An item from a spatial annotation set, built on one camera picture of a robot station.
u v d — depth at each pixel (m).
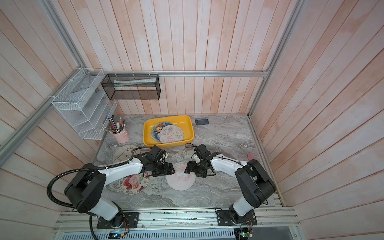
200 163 0.76
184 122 1.13
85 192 0.44
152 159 0.70
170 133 1.07
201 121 1.17
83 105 0.71
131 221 0.73
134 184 0.86
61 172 0.41
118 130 0.91
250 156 0.97
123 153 0.98
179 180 0.88
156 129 1.10
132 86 1.04
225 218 0.73
